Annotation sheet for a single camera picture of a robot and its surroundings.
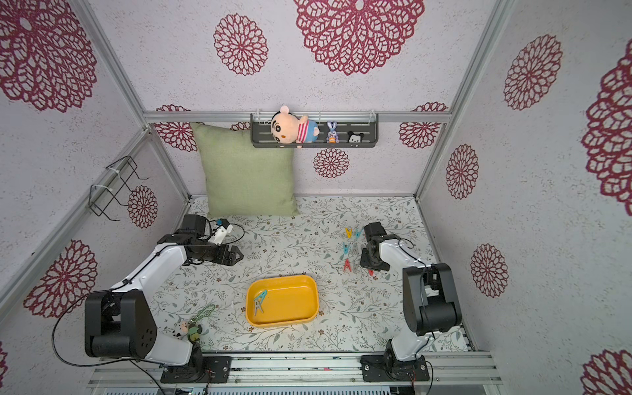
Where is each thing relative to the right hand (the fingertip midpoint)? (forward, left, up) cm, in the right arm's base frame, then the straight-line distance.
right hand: (371, 260), depth 94 cm
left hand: (-3, +51, +8) cm, 52 cm away
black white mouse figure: (+34, +7, +31) cm, 47 cm away
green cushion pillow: (+26, +51, +17) cm, 60 cm away
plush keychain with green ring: (-26, +61, 0) cm, 67 cm away
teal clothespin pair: (+7, +9, -4) cm, 12 cm away
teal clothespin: (-14, +40, -1) cm, 42 cm away
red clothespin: (0, +9, -4) cm, 10 cm away
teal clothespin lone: (+15, +3, -3) cm, 16 cm away
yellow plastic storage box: (-14, +30, -6) cm, 34 cm away
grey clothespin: (-18, +41, -1) cm, 45 cm away
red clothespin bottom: (-5, +1, 0) cm, 5 cm away
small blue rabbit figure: (+33, +15, +33) cm, 49 cm away
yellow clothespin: (+15, +7, -3) cm, 17 cm away
